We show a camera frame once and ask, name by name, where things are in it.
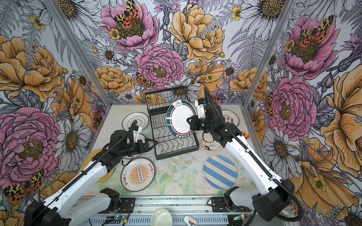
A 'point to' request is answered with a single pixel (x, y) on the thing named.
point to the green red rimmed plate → (177, 112)
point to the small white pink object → (187, 218)
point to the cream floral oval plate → (207, 142)
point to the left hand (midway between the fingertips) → (152, 148)
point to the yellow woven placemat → (88, 159)
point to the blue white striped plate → (220, 172)
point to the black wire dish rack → (166, 144)
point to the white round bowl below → (161, 217)
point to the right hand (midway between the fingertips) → (188, 124)
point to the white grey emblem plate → (142, 119)
